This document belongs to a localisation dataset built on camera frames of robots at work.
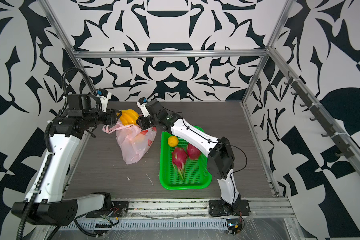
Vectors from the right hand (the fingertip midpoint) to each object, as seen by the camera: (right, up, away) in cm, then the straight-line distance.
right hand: (137, 119), depth 77 cm
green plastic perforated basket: (+31, -31, +8) cm, 45 cm away
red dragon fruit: (+29, -19, +8) cm, 35 cm away
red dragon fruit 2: (+21, -21, +6) cm, 30 cm away
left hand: (-8, +5, -7) cm, 12 cm away
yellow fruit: (-5, +1, 0) cm, 5 cm away
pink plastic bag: (-1, -11, -3) cm, 11 cm away
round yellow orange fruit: (+17, -13, +14) cm, 26 cm away
